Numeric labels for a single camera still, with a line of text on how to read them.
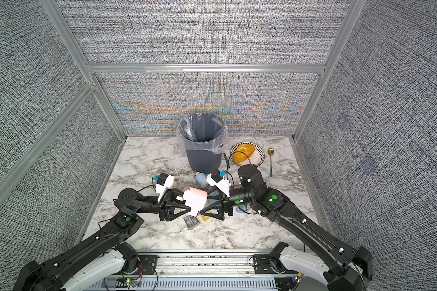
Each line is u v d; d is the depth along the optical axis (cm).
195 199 58
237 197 57
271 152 110
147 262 73
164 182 56
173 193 62
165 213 57
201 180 91
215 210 55
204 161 105
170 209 56
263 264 73
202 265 75
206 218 84
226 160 107
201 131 98
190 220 86
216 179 56
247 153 103
